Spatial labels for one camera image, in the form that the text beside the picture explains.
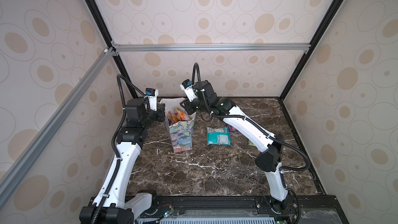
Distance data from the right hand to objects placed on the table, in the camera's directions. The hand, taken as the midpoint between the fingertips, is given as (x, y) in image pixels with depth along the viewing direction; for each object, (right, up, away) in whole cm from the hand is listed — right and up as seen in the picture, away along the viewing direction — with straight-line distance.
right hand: (188, 99), depth 77 cm
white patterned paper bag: (-4, -12, -2) cm, 13 cm away
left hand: (-9, -2, -5) cm, 10 cm away
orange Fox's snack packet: (-10, -10, +10) cm, 17 cm away
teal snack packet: (+17, -21, +17) cm, 32 cm away
